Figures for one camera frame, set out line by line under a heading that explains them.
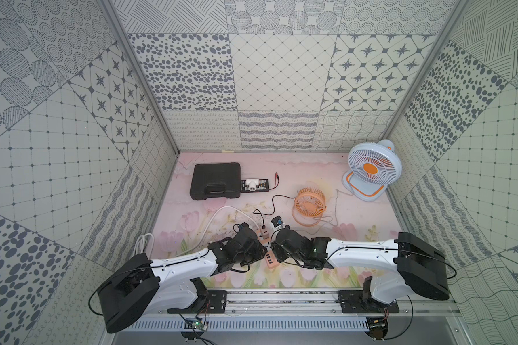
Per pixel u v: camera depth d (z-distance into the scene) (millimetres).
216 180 1002
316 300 760
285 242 614
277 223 729
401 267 427
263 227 837
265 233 859
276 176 1106
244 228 782
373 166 866
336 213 954
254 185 1014
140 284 422
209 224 924
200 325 700
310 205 898
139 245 878
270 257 806
